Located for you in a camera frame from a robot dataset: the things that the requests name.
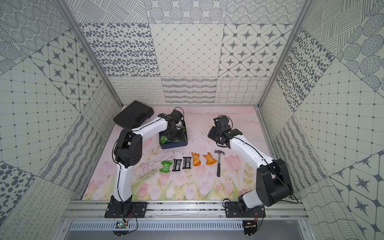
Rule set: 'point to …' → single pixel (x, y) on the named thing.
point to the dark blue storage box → (167, 143)
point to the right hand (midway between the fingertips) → (212, 135)
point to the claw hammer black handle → (218, 167)
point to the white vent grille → (188, 225)
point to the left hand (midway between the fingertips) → (181, 137)
